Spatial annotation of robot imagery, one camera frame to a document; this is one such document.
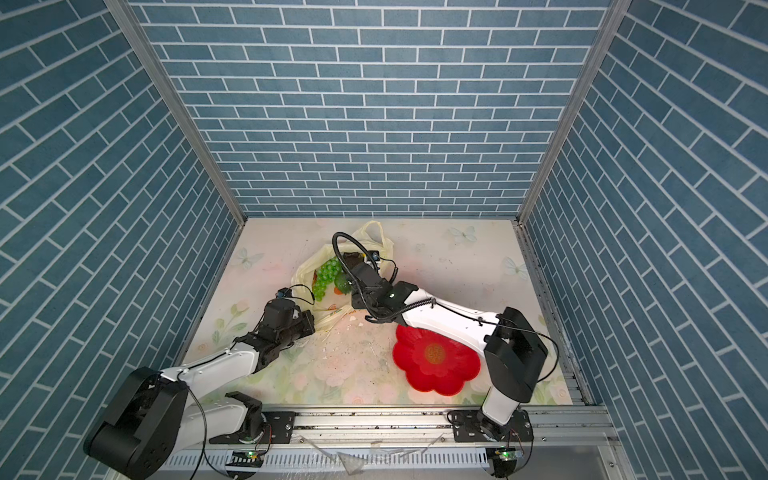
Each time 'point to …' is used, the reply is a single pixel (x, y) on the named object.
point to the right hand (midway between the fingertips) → (357, 288)
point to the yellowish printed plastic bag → (330, 310)
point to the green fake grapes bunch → (325, 275)
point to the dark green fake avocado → (342, 283)
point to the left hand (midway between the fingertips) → (317, 316)
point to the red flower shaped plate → (432, 362)
